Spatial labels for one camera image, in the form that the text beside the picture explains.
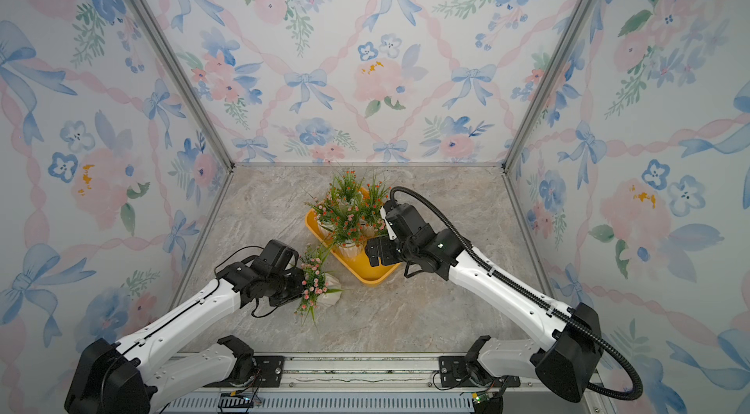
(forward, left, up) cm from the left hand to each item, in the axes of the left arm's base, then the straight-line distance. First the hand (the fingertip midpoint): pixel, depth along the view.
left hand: (312, 287), depth 82 cm
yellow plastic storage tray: (+10, -12, -5) cm, 16 cm away
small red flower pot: (+30, -8, +7) cm, 31 cm away
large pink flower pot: (-4, -4, +10) cm, 11 cm away
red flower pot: (+15, -9, +9) cm, 20 cm away
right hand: (+9, -17, +14) cm, 24 cm away
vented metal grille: (-26, -7, -7) cm, 28 cm away
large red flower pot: (+26, -17, +8) cm, 32 cm away
